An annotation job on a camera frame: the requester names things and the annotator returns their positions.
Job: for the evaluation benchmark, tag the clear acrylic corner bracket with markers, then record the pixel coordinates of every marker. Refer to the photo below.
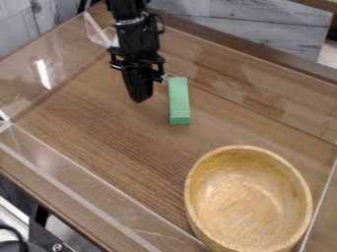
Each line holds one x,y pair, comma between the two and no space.
105,37

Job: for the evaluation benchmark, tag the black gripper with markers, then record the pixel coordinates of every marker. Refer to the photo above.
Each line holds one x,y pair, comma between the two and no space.
135,56

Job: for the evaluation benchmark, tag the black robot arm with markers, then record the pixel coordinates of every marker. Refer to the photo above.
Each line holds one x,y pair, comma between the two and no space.
129,10

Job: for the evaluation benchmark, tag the brown wooden bowl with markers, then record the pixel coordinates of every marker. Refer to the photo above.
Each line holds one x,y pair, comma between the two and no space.
248,201

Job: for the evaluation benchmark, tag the green wooden block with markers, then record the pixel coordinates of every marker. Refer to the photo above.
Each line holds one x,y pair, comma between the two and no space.
179,101

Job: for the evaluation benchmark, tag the clear acrylic enclosure wall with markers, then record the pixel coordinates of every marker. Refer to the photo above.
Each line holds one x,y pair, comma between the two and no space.
103,161

